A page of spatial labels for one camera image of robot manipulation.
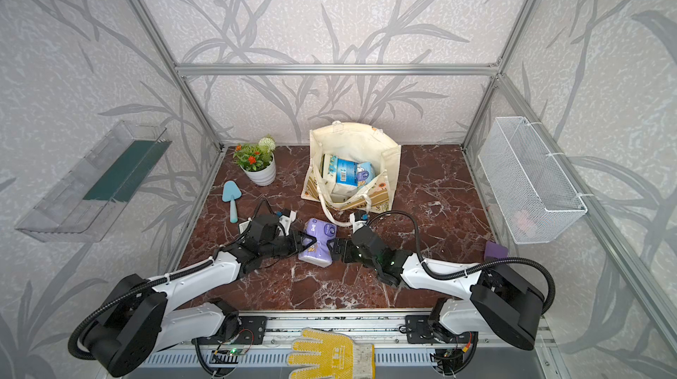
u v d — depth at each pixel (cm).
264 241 68
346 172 94
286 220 80
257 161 97
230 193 106
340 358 69
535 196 61
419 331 73
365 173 93
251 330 72
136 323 41
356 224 75
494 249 89
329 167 93
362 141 91
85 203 65
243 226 89
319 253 81
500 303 42
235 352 71
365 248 62
